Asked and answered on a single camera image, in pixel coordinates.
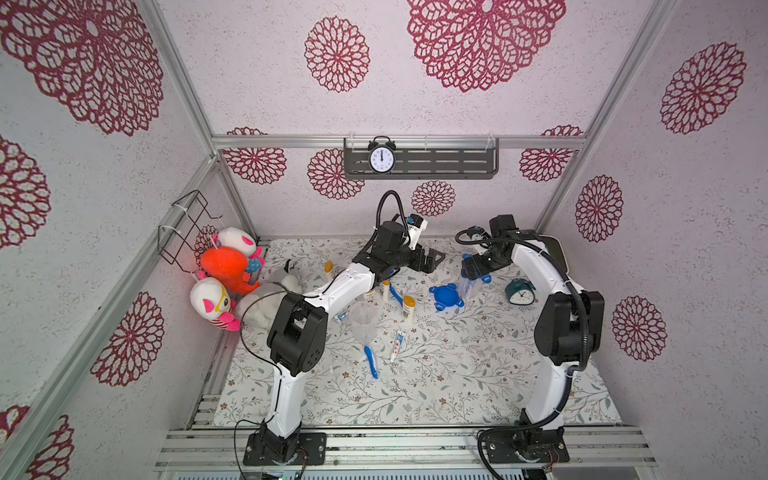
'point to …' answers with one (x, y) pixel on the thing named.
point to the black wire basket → (179, 234)
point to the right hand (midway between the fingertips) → (479, 261)
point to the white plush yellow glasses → (211, 301)
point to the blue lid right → (446, 296)
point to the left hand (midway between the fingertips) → (433, 251)
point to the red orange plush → (228, 265)
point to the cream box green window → (555, 251)
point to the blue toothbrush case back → (397, 296)
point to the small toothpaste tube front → (399, 340)
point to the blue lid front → (485, 278)
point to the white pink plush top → (237, 238)
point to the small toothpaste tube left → (340, 316)
